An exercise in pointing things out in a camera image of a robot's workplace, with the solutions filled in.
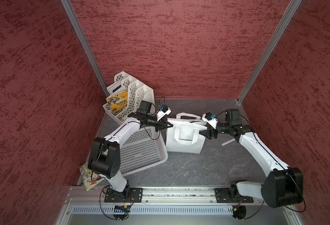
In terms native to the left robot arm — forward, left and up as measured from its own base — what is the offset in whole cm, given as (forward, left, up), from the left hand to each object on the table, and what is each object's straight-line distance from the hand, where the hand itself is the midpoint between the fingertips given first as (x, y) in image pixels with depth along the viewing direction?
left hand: (170, 127), depth 80 cm
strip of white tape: (-1, -39, -17) cm, 43 cm away
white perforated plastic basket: (-5, +18, -19) cm, 27 cm away
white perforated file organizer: (+24, +22, +6) cm, 33 cm away
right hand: (0, -18, 0) cm, 18 cm away
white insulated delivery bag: (-6, -8, -2) cm, 10 cm away
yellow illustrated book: (+23, +38, -3) cm, 44 cm away
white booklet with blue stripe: (+28, +38, +4) cm, 47 cm away
